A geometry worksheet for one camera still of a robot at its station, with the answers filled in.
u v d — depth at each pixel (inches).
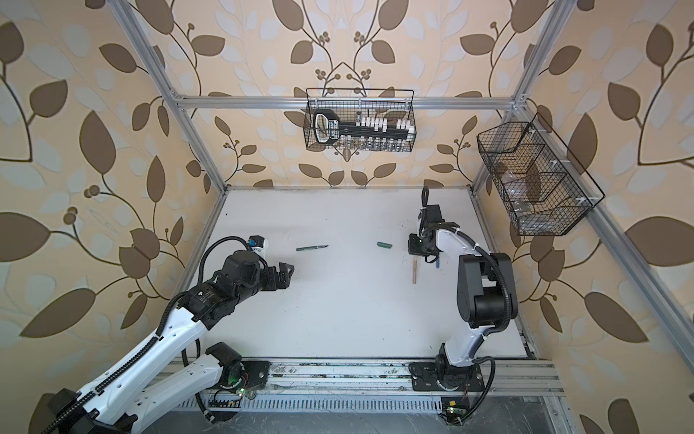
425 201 32.6
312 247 40.3
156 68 32.6
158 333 18.4
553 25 28.9
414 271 36.9
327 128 33.3
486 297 19.0
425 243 28.7
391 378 29.7
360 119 31.7
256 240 26.8
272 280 26.8
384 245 40.1
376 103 35.6
